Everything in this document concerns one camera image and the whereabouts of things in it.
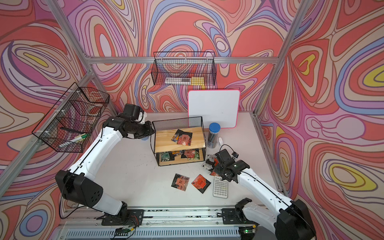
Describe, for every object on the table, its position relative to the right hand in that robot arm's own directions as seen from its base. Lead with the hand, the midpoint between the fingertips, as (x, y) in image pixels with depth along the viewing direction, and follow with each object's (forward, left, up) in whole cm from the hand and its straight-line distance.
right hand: (219, 174), depth 83 cm
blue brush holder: (+11, +38, +22) cm, 45 cm away
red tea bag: (+9, +1, -3) cm, 9 cm away
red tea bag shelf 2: (+17, +19, +12) cm, 28 cm away
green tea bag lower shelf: (+14, +33, -3) cm, 35 cm away
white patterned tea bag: (+7, +6, -4) cm, 11 cm away
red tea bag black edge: (-2, +22, -4) cm, 23 cm away
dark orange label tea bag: (+17, +25, +12) cm, 33 cm away
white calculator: (-6, 0, -5) cm, 8 cm away
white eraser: (+23, -4, -2) cm, 23 cm away
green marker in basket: (+10, +69, +24) cm, 74 cm away
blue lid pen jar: (+20, +2, +6) cm, 21 cm away
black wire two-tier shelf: (+23, +31, +13) cm, 41 cm away
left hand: (+18, +35, +19) cm, 43 cm away
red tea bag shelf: (+14, +17, -2) cm, 22 cm away
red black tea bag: (-3, +11, -5) cm, 12 cm away
